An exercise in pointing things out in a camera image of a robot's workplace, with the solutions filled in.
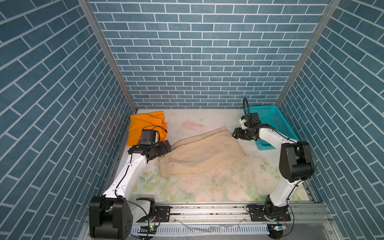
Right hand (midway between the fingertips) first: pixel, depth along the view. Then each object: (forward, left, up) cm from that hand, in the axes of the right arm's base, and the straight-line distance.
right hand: (236, 133), depth 97 cm
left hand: (-18, +42, +5) cm, 46 cm away
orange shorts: (+7, +58, 0) cm, 58 cm away
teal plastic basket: (+23, -31, -7) cm, 39 cm away
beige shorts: (-8, +16, -7) cm, 20 cm away
